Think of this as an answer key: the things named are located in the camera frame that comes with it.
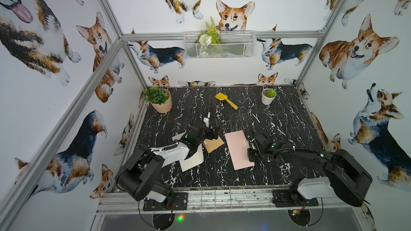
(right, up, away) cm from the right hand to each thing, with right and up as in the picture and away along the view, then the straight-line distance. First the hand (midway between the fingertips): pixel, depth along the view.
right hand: (248, 154), depth 87 cm
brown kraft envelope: (-20, +4, +4) cm, 21 cm away
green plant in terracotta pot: (-50, +30, +8) cm, 59 cm away
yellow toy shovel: (-13, +32, +27) cm, 44 cm away
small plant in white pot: (+16, +33, +17) cm, 40 cm away
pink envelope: (-5, +3, +6) cm, 9 cm away
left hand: (-18, +17, +3) cm, 25 cm away
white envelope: (-28, -2, -2) cm, 28 cm away
